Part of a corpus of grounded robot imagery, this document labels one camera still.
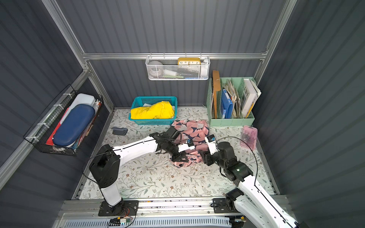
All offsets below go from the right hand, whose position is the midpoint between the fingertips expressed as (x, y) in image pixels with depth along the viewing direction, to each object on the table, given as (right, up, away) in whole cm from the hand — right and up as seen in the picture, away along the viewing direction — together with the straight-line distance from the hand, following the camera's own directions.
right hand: (207, 149), depth 77 cm
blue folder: (+16, +26, +20) cm, 37 cm away
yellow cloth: (-35, +23, +24) cm, 49 cm away
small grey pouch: (-59, +8, +26) cm, 64 cm away
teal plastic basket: (-36, +23, +24) cm, 49 cm away
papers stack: (+19, +40, +24) cm, 50 cm away
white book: (+32, +33, +17) cm, 49 cm away
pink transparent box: (+34, +3, +25) cm, 42 cm away
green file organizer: (+29, +43, +31) cm, 60 cm away
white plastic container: (-72, +28, +2) cm, 77 cm away
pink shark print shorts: (-4, +8, +25) cm, 26 cm away
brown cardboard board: (+7, +36, +10) cm, 38 cm away
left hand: (-11, -7, +4) cm, 14 cm away
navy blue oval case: (-65, +15, -9) cm, 67 cm away
